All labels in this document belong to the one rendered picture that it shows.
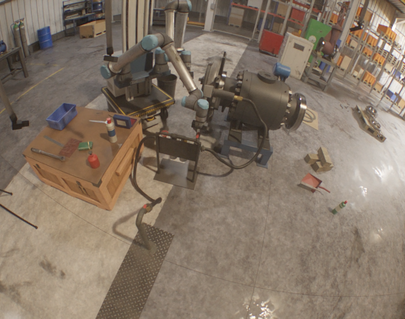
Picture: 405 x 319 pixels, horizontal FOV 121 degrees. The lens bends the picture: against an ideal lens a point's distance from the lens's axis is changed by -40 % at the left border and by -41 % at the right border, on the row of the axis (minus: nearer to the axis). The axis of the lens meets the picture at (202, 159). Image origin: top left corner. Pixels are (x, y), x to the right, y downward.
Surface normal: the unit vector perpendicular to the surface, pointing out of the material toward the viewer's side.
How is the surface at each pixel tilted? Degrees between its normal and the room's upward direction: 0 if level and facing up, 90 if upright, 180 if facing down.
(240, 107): 87
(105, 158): 0
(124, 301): 0
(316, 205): 0
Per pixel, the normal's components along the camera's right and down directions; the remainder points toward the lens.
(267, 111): -0.16, 0.58
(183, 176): 0.14, -0.66
